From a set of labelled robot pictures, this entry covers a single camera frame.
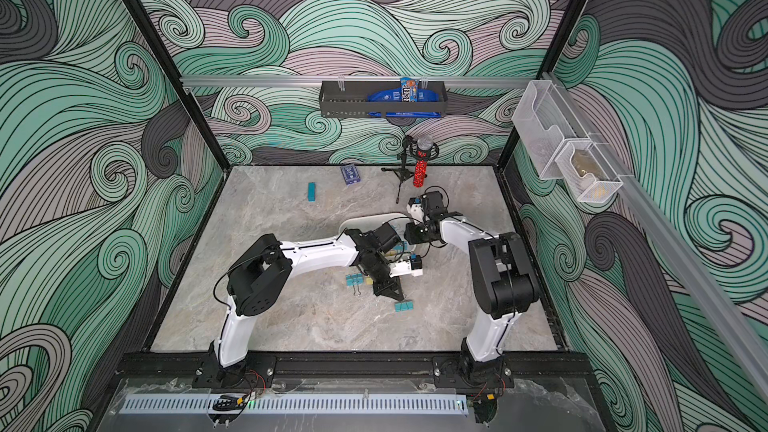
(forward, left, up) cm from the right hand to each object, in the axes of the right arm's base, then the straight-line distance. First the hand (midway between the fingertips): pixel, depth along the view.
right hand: (414, 234), depth 97 cm
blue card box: (+29, +23, -1) cm, 37 cm away
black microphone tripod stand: (+26, +3, +3) cm, 26 cm away
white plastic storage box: (+3, +16, +3) cm, 16 cm away
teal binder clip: (-15, +19, 0) cm, 24 cm away
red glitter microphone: (+17, -3, +23) cm, 29 cm away
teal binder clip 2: (-23, +5, -1) cm, 24 cm away
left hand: (-20, +5, +2) cm, 21 cm away
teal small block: (+22, +38, -3) cm, 44 cm away
